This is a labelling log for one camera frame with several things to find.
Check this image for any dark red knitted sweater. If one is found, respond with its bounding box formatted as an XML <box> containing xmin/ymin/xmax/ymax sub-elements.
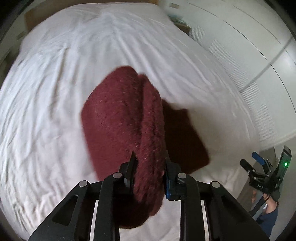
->
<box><xmin>81</xmin><ymin>66</ymin><xmax>210</xmax><ymax>228</ymax></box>

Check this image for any person's right hand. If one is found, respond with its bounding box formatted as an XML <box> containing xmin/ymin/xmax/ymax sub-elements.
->
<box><xmin>251</xmin><ymin>189</ymin><xmax>257</xmax><ymax>203</ymax></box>

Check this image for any white bed sheet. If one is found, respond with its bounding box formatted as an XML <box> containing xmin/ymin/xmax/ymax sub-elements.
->
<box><xmin>1</xmin><ymin>3</ymin><xmax>260</xmax><ymax>240</ymax></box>

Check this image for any white wardrobe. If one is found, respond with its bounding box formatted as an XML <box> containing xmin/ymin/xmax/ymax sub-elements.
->
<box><xmin>159</xmin><ymin>0</ymin><xmax>295</xmax><ymax>148</ymax></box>

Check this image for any wooden nightstand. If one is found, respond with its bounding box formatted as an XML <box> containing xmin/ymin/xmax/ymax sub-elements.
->
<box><xmin>170</xmin><ymin>16</ymin><xmax>191</xmax><ymax>35</ymax></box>

